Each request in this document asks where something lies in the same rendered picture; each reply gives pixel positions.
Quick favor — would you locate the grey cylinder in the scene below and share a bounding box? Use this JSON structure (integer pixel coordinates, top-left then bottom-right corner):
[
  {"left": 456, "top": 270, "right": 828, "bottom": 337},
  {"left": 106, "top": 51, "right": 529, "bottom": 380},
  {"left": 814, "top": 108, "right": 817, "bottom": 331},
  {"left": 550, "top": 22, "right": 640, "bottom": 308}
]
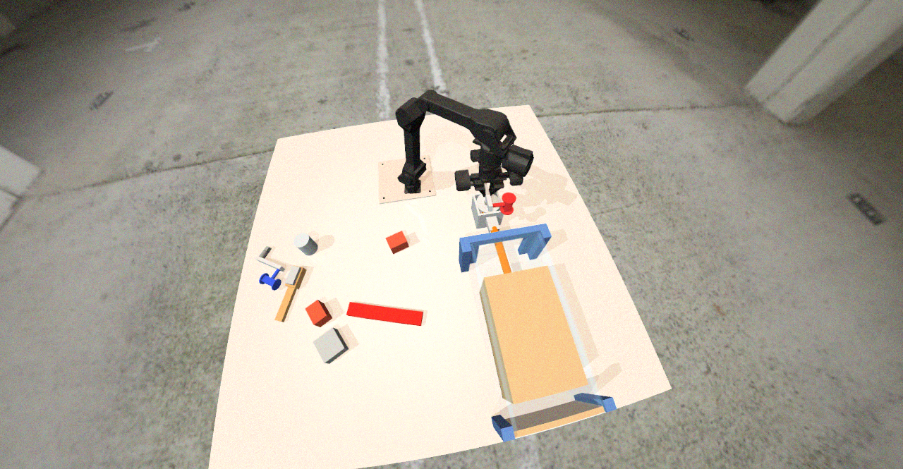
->
[{"left": 293, "top": 233, "right": 317, "bottom": 256}]

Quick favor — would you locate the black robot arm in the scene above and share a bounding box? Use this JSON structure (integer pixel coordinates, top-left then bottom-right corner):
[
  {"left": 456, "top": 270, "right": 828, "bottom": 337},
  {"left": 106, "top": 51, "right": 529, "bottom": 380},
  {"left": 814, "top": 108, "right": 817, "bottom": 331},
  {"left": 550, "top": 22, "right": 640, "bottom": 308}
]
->
[{"left": 395, "top": 90, "right": 534, "bottom": 194}]

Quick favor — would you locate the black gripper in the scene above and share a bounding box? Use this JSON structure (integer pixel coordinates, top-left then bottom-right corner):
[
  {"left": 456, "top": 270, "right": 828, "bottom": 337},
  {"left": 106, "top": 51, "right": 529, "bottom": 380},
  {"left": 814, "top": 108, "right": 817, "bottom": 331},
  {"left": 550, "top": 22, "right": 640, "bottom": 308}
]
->
[{"left": 454, "top": 161, "right": 523, "bottom": 197}]

